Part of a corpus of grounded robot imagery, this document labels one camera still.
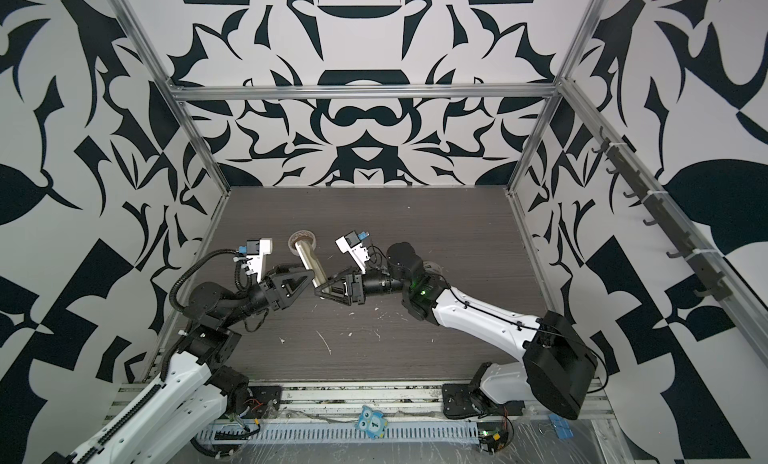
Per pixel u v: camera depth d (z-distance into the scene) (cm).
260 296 60
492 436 71
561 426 70
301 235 105
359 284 59
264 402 73
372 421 71
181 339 57
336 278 66
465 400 74
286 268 67
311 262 62
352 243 62
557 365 41
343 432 71
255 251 59
